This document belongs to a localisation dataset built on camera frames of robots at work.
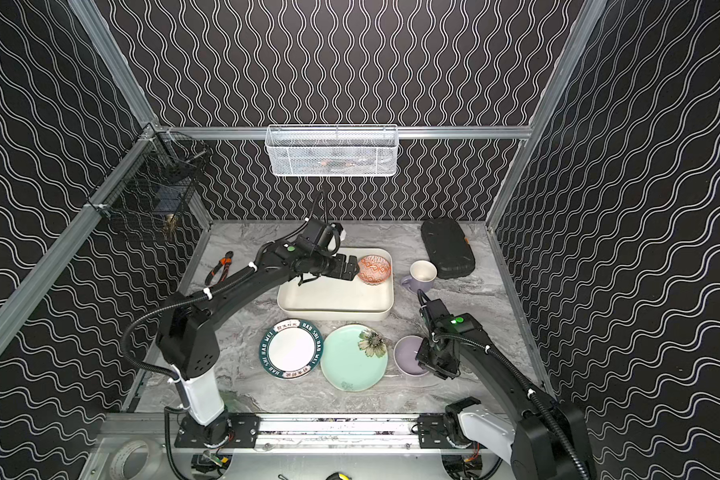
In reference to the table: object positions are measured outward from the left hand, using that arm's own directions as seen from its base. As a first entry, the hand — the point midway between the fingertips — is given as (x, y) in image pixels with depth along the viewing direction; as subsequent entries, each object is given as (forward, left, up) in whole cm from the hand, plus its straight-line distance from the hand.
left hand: (345, 261), depth 86 cm
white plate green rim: (-20, +15, -17) cm, 30 cm away
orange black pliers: (+6, +46, -16) cm, 49 cm away
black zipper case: (+19, -34, -15) cm, 42 cm away
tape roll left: (-48, +48, -17) cm, 70 cm away
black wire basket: (+25, +63, +11) cm, 69 cm away
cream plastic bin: (0, +7, -19) cm, 20 cm away
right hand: (-24, -23, -15) cm, 37 cm away
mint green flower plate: (-21, -3, -18) cm, 28 cm away
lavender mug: (+8, -24, -17) cm, 31 cm away
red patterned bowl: (+10, -8, -16) cm, 20 cm away
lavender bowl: (-21, -17, -17) cm, 32 cm away
